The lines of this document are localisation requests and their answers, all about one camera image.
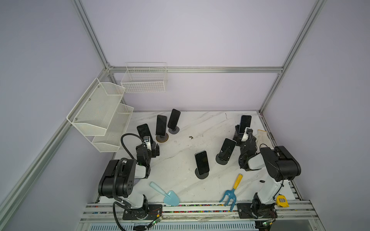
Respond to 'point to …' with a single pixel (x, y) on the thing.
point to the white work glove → (261, 137)
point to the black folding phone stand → (237, 136)
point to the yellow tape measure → (282, 201)
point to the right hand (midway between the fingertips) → (242, 131)
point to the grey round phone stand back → (174, 131)
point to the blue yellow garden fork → (231, 193)
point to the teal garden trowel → (170, 198)
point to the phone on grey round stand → (173, 121)
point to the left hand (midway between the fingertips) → (149, 145)
